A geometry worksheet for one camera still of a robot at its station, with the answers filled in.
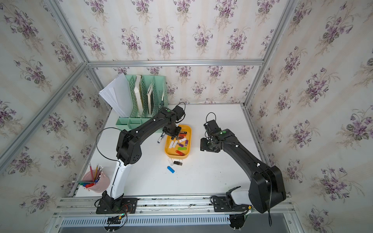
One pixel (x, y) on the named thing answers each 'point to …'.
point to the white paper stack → (116, 93)
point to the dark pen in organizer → (162, 102)
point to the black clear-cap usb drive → (178, 163)
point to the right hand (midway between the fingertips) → (206, 147)
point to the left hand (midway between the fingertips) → (176, 136)
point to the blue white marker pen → (161, 137)
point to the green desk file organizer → (154, 95)
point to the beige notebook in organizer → (150, 95)
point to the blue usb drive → (171, 169)
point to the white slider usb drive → (182, 140)
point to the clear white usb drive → (171, 144)
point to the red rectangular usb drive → (182, 135)
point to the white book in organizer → (138, 94)
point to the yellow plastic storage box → (173, 153)
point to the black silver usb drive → (184, 132)
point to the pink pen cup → (101, 185)
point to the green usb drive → (182, 148)
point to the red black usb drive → (179, 137)
